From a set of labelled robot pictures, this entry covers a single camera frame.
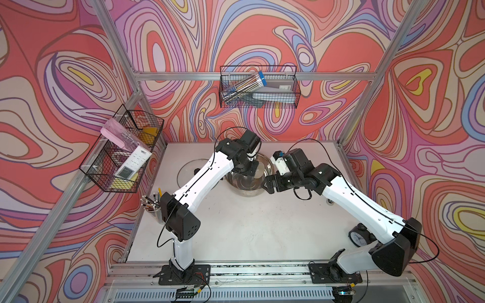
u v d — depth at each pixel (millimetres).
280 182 658
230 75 878
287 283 731
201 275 729
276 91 884
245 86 788
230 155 523
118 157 691
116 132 682
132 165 689
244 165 658
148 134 782
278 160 676
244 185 1036
